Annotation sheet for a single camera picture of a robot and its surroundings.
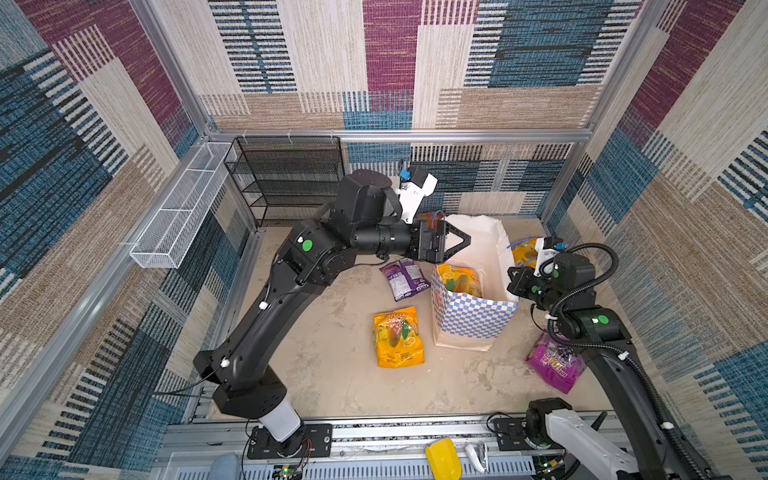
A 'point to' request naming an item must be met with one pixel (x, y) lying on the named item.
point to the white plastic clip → (478, 451)
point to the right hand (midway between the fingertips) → (508, 274)
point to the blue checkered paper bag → (467, 322)
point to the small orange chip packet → (429, 216)
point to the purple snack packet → (406, 278)
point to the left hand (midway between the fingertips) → (456, 235)
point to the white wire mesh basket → (171, 232)
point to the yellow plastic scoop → (443, 460)
